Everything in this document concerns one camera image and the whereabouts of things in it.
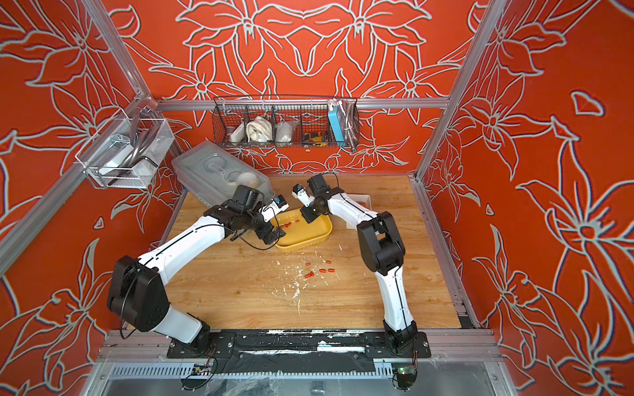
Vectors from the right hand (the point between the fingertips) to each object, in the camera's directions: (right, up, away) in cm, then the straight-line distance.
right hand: (300, 211), depth 97 cm
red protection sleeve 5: (+3, -19, -7) cm, 21 cm away
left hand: (-8, -2, -12) cm, 14 cm away
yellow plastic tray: (-1, -9, +3) cm, 10 cm away
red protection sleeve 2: (+9, -21, -8) cm, 25 cm away
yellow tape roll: (-20, +13, -4) cm, 24 cm away
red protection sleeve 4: (+11, -19, -5) cm, 23 cm away
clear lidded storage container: (-34, +15, -3) cm, 38 cm away
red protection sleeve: (+4, -23, -10) cm, 25 cm away
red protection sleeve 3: (+12, -21, -8) cm, 26 cm away
